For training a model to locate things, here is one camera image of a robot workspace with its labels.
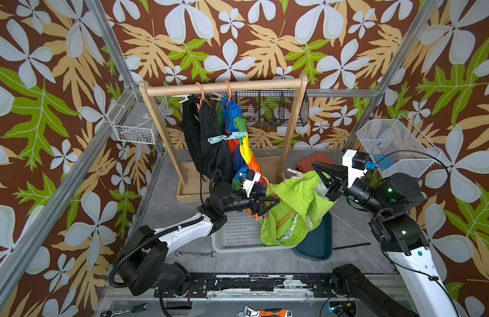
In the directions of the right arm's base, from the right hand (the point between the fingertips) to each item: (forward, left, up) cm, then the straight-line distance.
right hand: (314, 165), depth 53 cm
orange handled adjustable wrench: (-31, +12, -45) cm, 56 cm away
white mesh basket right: (+26, -46, -18) cm, 56 cm away
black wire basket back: (+52, +7, -16) cm, 55 cm away
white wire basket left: (+37, +69, -11) cm, 79 cm away
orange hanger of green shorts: (-2, +9, -14) cm, 17 cm away
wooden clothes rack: (+22, +48, -44) cm, 68 cm away
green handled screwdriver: (-30, +59, -44) cm, 79 cm away
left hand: (+2, +8, -19) cm, 20 cm away
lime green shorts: (-6, +2, -11) cm, 13 cm away
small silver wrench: (-10, +34, -45) cm, 58 cm away
